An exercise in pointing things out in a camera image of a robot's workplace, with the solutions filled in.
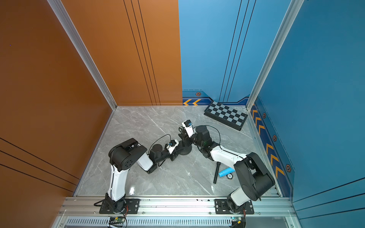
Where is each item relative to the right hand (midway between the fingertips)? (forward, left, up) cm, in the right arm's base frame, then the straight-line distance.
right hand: (182, 132), depth 87 cm
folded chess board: (+23, -35, -11) cm, 43 cm away
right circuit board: (-43, -28, -16) cm, 54 cm away
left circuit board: (-43, +34, -17) cm, 57 cm away
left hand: (-2, +1, -12) cm, 12 cm away
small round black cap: (-22, -28, -15) cm, 38 cm away
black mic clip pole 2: (-15, -22, -13) cm, 30 cm away
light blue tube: (-19, -26, -14) cm, 35 cm away
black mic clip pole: (-8, -1, +7) cm, 10 cm away
